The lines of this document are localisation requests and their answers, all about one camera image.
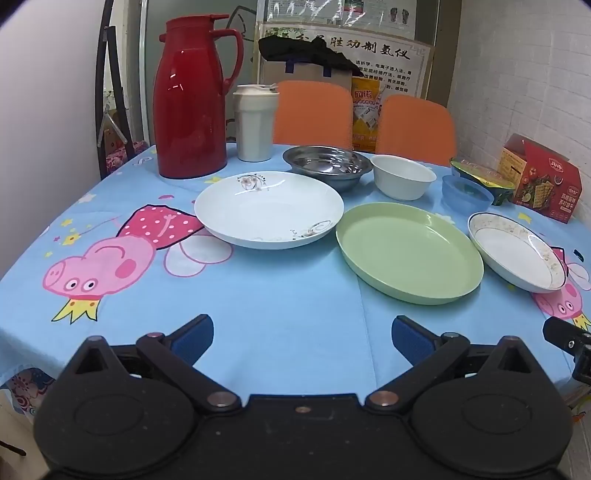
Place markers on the white floral plate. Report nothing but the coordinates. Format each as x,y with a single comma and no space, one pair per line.
270,207

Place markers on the black metal rack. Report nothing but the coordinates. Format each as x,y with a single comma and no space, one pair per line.
104,92

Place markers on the red thermos jug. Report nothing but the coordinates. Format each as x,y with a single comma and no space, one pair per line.
189,101

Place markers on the red cracker box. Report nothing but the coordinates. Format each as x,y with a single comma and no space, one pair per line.
542,182

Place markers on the wall poster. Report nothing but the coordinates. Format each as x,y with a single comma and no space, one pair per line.
397,60

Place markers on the black cloth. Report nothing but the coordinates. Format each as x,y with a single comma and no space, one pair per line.
304,50

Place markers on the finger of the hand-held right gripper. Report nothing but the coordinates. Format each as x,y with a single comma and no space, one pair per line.
565,337

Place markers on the yellow packet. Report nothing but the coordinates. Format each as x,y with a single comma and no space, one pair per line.
367,110

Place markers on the green instant noodle bowl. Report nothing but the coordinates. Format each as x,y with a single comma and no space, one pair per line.
489,177

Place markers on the green plate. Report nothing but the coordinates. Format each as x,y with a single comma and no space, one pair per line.
406,251

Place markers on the white tumbler cup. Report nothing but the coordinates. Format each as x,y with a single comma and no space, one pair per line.
253,124

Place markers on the orange chair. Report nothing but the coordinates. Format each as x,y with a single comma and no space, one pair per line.
314,113
415,129

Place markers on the white bowl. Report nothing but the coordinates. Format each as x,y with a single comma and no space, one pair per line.
400,177

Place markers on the small gold-rimmed white plate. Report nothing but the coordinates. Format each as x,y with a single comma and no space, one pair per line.
512,251

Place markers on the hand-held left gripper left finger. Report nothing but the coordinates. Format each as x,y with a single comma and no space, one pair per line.
194,339

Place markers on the blue cartoon tablecloth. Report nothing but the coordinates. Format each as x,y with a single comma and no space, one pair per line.
295,300

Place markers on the stainless steel bowl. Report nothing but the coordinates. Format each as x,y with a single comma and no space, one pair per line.
323,164

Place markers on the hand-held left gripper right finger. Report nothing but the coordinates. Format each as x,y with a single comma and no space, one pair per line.
408,339

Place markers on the blue plastic bowl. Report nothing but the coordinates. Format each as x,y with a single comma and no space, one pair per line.
464,194

